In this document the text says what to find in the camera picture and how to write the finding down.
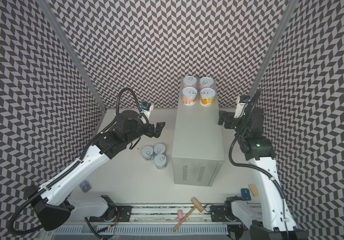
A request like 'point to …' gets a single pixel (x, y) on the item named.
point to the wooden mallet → (197, 205)
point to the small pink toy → (180, 214)
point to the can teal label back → (159, 148)
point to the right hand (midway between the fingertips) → (228, 116)
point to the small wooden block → (253, 189)
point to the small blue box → (245, 194)
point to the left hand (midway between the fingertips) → (156, 121)
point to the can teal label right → (160, 161)
